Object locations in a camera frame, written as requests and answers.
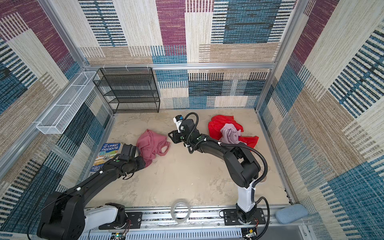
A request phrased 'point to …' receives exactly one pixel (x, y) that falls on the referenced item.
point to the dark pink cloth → (152, 145)
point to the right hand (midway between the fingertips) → (171, 135)
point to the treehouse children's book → (107, 151)
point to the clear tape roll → (175, 219)
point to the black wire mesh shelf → (129, 90)
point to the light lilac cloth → (230, 135)
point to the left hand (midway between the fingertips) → (143, 161)
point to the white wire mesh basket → (56, 121)
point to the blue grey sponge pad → (291, 213)
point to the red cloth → (217, 122)
